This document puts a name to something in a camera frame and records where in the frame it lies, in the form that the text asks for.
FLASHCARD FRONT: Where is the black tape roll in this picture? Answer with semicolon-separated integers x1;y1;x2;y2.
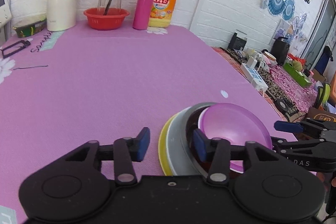
274;99;288;113

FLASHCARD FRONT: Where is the red plastic basin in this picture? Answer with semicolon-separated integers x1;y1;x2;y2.
83;8;130;31

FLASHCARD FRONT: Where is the black box device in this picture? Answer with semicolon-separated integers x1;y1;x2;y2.
228;30;247;50

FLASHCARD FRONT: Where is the green instant noodle bowl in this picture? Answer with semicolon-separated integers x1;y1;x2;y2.
12;14;47;38

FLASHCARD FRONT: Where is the plaid cloth side table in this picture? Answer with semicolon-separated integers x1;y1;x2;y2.
213;47;307;122

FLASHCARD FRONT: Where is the white power strip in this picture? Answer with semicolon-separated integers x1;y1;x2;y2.
240;64;268;93

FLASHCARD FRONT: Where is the yellow dish soap bottle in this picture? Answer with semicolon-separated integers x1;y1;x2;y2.
149;0;177;28

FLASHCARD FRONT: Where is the white countertop appliance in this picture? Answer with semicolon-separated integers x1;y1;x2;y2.
0;0;13;46

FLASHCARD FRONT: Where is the yellow plastic plate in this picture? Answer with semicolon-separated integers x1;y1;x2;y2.
158;114;177;176

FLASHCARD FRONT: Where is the stainless steel bowl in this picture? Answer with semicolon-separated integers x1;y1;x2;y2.
166;102;215;177

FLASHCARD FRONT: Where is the green box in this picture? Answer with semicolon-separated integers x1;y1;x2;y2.
283;63;312;88

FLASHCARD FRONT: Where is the purple plastic bowl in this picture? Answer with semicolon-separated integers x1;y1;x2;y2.
197;102;273;174

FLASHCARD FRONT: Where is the blue wall decoration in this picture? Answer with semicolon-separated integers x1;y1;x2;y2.
260;0;307;30

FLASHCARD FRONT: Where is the pink floral tablecloth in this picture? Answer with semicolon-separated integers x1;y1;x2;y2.
0;20;318;224

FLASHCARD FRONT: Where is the black speaker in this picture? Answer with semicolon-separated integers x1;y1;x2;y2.
270;36;290;66

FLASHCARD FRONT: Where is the pink thermos bottle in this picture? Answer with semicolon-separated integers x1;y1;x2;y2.
133;0;154;30

